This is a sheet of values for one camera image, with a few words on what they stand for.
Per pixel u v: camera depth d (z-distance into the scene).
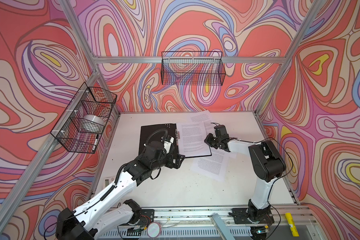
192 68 0.97
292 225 0.70
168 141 0.65
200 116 1.20
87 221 0.39
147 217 0.72
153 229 0.65
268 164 0.51
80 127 0.72
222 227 0.67
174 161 0.66
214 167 0.91
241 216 0.72
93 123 0.70
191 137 1.05
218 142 0.78
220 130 0.79
